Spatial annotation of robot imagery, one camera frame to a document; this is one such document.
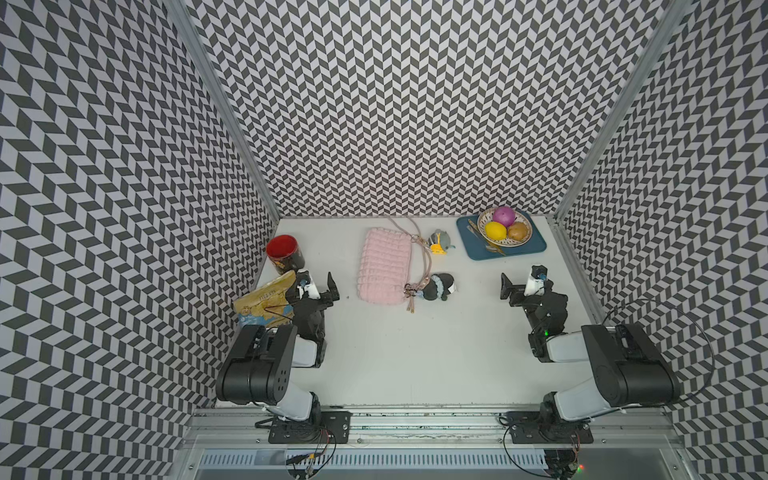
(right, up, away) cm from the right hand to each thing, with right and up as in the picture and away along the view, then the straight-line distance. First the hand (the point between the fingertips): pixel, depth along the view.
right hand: (517, 276), depth 91 cm
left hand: (-62, 0, -1) cm, 62 cm away
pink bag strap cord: (-33, -5, +5) cm, 33 cm away
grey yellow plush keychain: (-22, +11, +12) cm, 28 cm away
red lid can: (-74, +7, +6) cm, 74 cm away
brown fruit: (+7, +15, +17) cm, 23 cm away
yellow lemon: (-1, +15, +18) cm, 23 cm away
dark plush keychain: (-24, -3, +3) cm, 24 cm away
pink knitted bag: (-41, +3, +8) cm, 42 cm away
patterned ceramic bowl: (-2, +20, +25) cm, 32 cm away
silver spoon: (-3, +9, +20) cm, 22 cm away
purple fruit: (+3, +21, +18) cm, 28 cm away
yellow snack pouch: (-77, -9, +1) cm, 78 cm away
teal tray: (-9, +9, +21) cm, 25 cm away
